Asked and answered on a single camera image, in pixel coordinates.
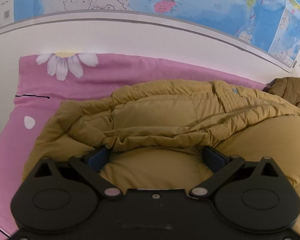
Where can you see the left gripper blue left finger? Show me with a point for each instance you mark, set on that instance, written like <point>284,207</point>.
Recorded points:
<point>89,167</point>

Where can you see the dark brown puffer jacket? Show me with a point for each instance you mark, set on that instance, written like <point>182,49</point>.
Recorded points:
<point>287,88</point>

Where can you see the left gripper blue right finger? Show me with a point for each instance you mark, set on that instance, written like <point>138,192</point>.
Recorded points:
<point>222,166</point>

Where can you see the pink floral bed sheet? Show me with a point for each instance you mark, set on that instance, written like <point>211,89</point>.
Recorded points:
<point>39,93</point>

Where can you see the tan puffer jacket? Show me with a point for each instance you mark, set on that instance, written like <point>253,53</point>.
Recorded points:
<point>156,132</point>

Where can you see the colourful wall map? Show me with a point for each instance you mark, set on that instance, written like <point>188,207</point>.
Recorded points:
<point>270,25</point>

